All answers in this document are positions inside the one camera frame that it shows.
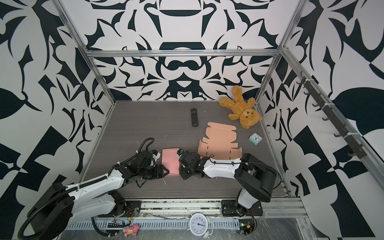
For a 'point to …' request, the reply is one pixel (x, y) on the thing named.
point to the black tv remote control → (194, 118)
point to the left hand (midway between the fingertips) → (167, 170)
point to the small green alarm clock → (255, 138)
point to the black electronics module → (247, 225)
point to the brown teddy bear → (242, 111)
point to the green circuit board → (117, 224)
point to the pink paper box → (170, 160)
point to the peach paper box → (219, 142)
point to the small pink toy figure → (131, 230)
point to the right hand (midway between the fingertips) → (181, 170)
